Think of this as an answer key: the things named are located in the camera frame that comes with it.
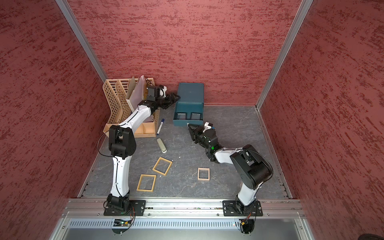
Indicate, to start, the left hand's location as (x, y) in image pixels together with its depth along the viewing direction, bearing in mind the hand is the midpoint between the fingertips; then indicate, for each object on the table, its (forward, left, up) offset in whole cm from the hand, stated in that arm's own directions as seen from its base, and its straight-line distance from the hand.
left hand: (177, 101), depth 97 cm
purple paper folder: (-2, +24, +7) cm, 25 cm away
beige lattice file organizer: (+5, +42, +4) cm, 42 cm away
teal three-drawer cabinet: (0, -8, -7) cm, 11 cm away
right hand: (-20, -7, -2) cm, 22 cm away
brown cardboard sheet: (+4, +29, +9) cm, 30 cm away
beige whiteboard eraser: (-24, +10, -17) cm, 31 cm away
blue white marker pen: (-8, +13, -18) cm, 24 cm away
